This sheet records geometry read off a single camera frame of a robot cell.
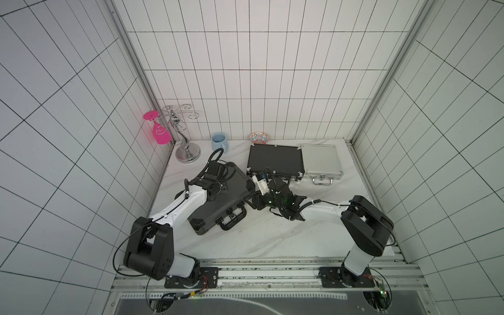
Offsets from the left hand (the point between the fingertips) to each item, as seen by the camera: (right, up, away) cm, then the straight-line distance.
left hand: (217, 190), depth 89 cm
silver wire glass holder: (-22, +18, +24) cm, 37 cm away
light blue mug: (-4, +25, +25) cm, 36 cm away
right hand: (+14, 0, -3) cm, 15 cm away
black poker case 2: (+5, -6, -5) cm, 10 cm away
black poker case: (+33, +13, +15) cm, 38 cm away
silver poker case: (+53, +12, +14) cm, 57 cm away
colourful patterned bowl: (+21, +27, +31) cm, 46 cm away
